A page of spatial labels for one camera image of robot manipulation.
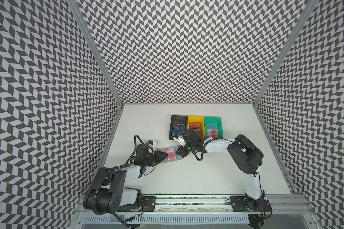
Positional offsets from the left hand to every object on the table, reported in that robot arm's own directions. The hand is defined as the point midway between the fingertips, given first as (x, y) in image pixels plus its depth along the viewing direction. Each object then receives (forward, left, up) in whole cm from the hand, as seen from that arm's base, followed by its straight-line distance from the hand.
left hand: (167, 155), depth 88 cm
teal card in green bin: (+22, -31, 0) cm, 38 cm away
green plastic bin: (+29, -35, 0) cm, 45 cm away
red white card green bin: (+17, -31, -1) cm, 35 cm away
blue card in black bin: (+19, -5, 0) cm, 20 cm away
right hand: (+2, -6, -3) cm, 7 cm away
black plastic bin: (+28, -4, +3) cm, 28 cm away
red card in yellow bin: (+23, -19, +1) cm, 30 cm away
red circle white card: (+3, -2, -1) cm, 4 cm away
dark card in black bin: (+26, -7, -2) cm, 28 cm away
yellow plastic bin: (+19, -24, -2) cm, 30 cm away
